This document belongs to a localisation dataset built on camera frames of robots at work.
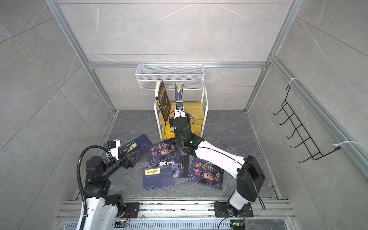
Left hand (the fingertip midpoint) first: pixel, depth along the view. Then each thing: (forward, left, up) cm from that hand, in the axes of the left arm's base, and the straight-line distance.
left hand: (135, 147), depth 73 cm
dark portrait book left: (+8, -10, -19) cm, 23 cm away
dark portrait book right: (-7, -38, -21) cm, 44 cm away
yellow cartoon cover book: (+21, -15, -17) cm, 31 cm away
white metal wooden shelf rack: (+33, -35, -8) cm, 49 cm away
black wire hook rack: (-9, -82, +9) cm, 83 cm away
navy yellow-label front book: (-9, -10, -20) cm, 24 cm away
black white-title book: (-2, -23, -21) cm, 31 cm away
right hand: (+15, -24, +13) cm, 31 cm away
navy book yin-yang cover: (+14, +6, -20) cm, 25 cm away
